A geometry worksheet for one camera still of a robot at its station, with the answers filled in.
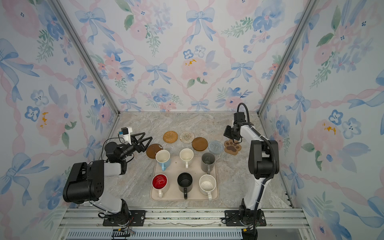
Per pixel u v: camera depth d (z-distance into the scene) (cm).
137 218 74
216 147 100
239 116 82
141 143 76
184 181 85
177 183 78
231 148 100
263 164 52
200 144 101
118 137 75
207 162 89
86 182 51
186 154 92
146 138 79
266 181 54
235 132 76
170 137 106
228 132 91
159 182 84
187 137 105
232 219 72
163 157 89
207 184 84
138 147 78
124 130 75
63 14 71
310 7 69
